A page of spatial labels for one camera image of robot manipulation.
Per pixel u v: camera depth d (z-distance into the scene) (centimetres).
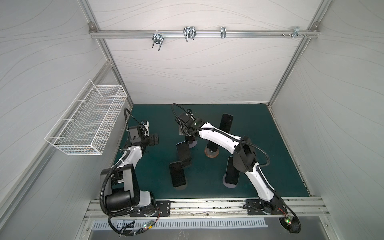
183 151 80
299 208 75
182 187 77
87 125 69
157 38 79
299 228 68
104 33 78
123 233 67
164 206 74
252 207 71
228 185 77
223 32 78
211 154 93
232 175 69
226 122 95
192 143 98
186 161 96
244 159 55
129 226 72
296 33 76
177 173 76
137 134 69
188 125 69
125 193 43
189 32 76
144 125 79
